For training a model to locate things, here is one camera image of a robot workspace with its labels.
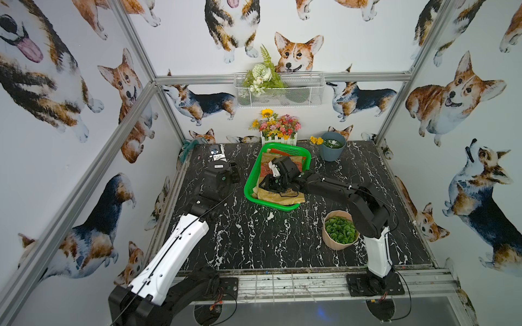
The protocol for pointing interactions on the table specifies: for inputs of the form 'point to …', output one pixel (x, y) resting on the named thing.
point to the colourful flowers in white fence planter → (276, 128)
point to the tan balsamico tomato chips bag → (274, 196)
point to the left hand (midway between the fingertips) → (228, 156)
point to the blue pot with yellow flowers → (333, 145)
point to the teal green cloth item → (187, 147)
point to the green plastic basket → (253, 176)
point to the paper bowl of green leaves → (338, 230)
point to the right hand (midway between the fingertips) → (265, 177)
